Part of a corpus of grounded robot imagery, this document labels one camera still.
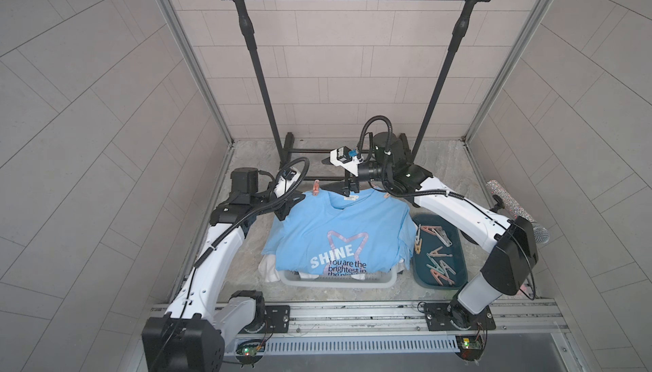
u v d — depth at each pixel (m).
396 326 0.71
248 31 0.64
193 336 0.36
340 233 0.76
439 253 0.83
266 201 0.64
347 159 0.56
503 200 0.72
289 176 0.64
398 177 0.58
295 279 0.77
